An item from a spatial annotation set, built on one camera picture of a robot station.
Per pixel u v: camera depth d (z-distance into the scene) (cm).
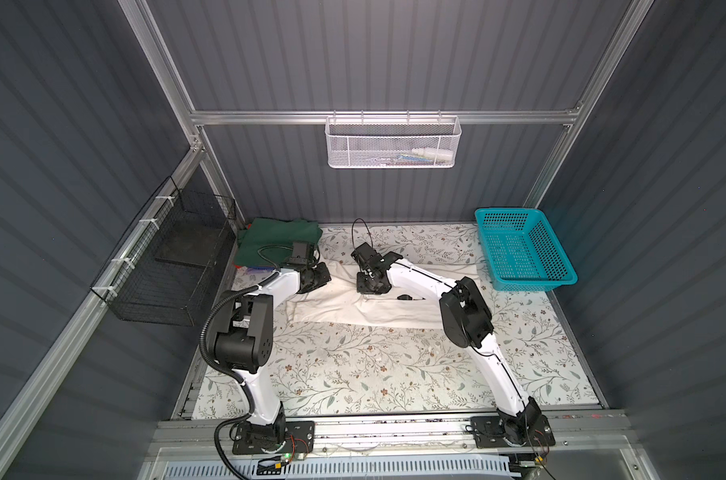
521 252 112
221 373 50
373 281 86
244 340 50
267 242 106
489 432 74
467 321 60
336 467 71
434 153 94
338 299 97
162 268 73
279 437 66
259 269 104
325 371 85
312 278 83
